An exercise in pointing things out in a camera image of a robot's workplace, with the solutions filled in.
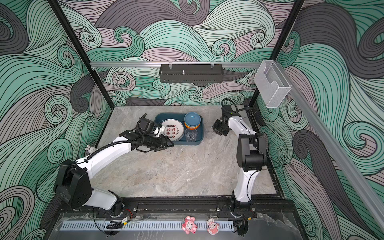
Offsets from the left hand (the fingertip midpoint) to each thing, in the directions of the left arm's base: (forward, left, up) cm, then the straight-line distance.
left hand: (171, 145), depth 80 cm
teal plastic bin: (+25, -11, -7) cm, 28 cm away
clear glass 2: (+17, -24, -12) cm, 32 cm away
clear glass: (+15, -11, -11) cm, 21 cm away
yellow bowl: (+20, -11, -10) cm, 25 cm away
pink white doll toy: (-35, -21, -11) cm, 42 cm away
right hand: (+17, -27, -8) cm, 33 cm away
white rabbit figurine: (+1, +49, -9) cm, 50 cm away
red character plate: (+21, +2, -13) cm, 25 cm away
